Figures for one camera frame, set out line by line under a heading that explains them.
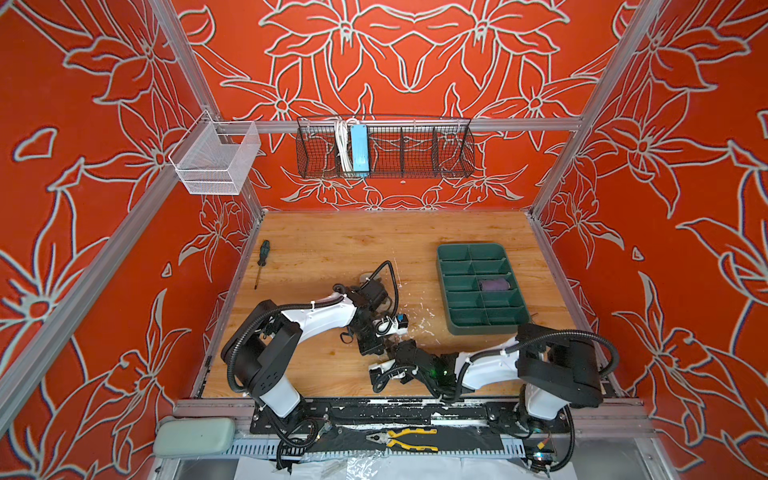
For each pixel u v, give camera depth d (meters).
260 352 0.44
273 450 0.70
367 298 0.70
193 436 0.69
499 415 0.73
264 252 1.04
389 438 0.70
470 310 0.91
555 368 0.45
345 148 0.90
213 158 0.93
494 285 0.92
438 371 0.64
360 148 0.89
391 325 0.75
